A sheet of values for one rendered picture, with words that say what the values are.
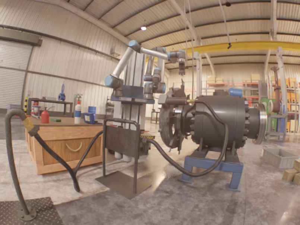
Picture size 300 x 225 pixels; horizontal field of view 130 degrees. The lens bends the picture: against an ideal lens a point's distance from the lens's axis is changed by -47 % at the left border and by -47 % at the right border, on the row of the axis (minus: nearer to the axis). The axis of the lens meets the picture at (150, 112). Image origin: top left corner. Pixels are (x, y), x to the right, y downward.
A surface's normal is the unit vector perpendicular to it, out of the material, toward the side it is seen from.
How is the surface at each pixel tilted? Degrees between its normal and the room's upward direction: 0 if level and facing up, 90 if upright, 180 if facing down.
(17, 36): 90
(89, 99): 90
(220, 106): 59
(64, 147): 90
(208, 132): 114
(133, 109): 90
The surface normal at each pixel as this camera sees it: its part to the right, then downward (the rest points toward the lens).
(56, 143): 0.85, 0.05
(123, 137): -0.53, -0.05
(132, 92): 0.24, 0.00
